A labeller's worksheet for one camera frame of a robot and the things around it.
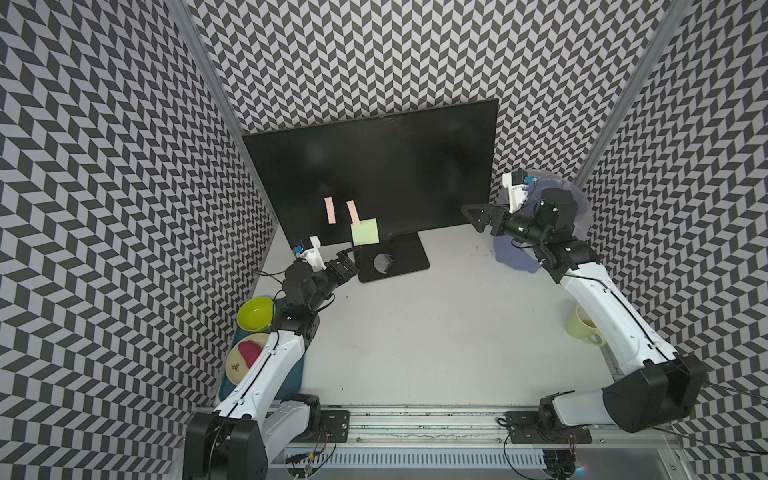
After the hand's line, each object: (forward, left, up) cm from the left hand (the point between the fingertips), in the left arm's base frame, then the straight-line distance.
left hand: (355, 255), depth 78 cm
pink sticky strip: (+11, +8, +5) cm, 15 cm away
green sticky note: (+10, -2, -2) cm, 10 cm away
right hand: (+4, -30, +11) cm, 32 cm away
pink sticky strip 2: (+12, +1, +4) cm, 13 cm away
